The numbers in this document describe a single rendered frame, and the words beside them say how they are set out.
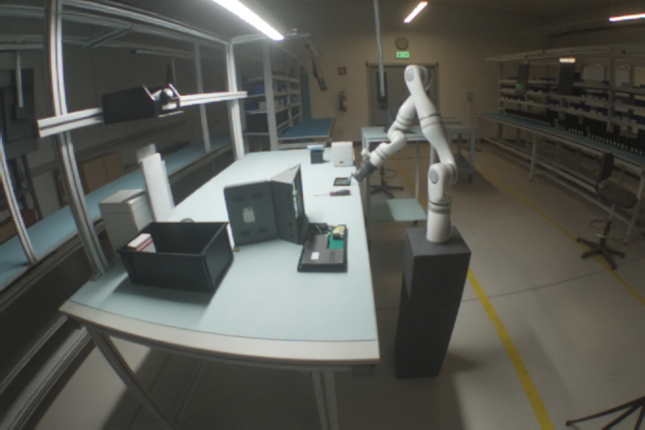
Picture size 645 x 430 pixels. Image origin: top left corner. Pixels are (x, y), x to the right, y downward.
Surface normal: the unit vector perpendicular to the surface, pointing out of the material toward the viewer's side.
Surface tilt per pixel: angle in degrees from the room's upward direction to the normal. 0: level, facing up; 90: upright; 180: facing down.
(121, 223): 90
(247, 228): 90
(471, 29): 90
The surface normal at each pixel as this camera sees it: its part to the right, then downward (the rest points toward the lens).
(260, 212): 0.30, 0.29
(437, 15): -0.07, 0.33
